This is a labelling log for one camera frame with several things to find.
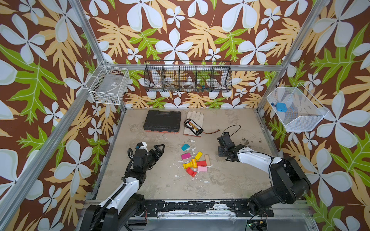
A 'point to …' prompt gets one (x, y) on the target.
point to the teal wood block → (185, 147)
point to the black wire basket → (190, 76)
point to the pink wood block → (202, 169)
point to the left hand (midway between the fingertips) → (161, 146)
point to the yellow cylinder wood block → (187, 165)
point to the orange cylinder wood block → (194, 163)
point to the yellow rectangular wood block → (198, 155)
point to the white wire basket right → (297, 109)
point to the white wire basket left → (108, 84)
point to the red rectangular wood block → (201, 163)
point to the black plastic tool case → (162, 122)
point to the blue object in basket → (280, 106)
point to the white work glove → (196, 117)
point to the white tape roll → (188, 85)
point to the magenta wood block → (186, 155)
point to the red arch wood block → (190, 171)
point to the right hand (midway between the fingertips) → (222, 149)
